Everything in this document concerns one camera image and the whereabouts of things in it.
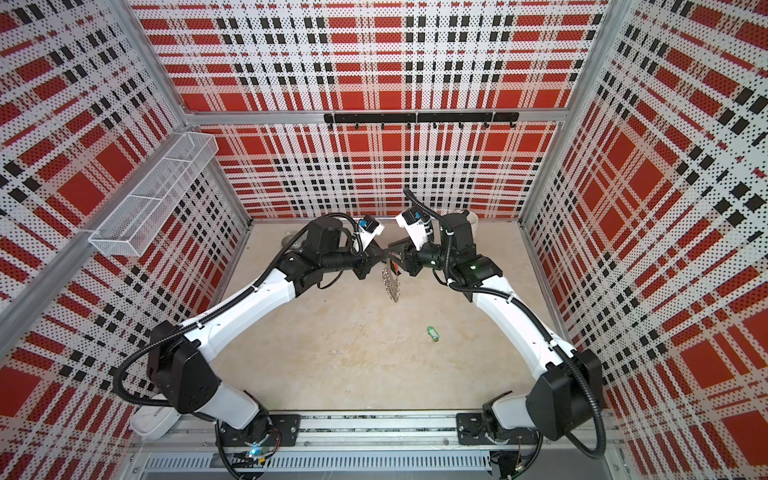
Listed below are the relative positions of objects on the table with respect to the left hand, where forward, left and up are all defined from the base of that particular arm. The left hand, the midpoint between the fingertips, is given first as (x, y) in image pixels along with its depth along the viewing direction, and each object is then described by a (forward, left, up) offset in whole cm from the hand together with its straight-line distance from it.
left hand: (388, 252), depth 77 cm
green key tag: (-11, -13, -27) cm, 31 cm away
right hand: (-2, -2, +4) cm, 5 cm away
